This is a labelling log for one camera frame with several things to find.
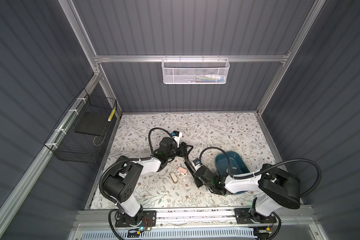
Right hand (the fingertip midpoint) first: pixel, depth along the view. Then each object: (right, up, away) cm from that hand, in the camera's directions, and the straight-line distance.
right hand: (195, 174), depth 88 cm
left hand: (-4, +17, +1) cm, 17 cm away
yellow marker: (-47, +35, -6) cm, 59 cm away
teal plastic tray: (+26, +5, +3) cm, 26 cm away
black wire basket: (-58, +24, -16) cm, 65 cm away
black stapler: (-3, +3, +1) cm, 4 cm away
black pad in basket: (-54, +30, -10) cm, 63 cm away
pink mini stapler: (-8, +3, -1) cm, 8 cm away
